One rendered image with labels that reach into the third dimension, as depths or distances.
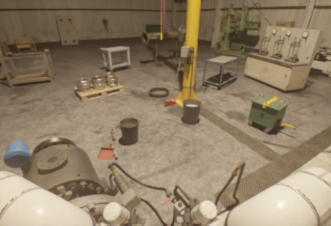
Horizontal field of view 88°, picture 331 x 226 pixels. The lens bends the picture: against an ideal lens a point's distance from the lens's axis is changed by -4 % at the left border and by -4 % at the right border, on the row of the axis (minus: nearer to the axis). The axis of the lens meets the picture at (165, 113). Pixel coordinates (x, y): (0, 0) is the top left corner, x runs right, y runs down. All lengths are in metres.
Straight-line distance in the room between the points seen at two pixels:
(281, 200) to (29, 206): 0.51
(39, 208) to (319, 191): 0.58
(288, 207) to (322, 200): 0.09
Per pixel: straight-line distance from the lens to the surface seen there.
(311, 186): 0.52
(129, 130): 2.92
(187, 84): 4.33
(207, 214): 0.98
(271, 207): 0.45
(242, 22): 11.44
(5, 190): 0.52
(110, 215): 0.99
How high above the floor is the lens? 1.90
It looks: 28 degrees down
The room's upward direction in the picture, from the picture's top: 1 degrees clockwise
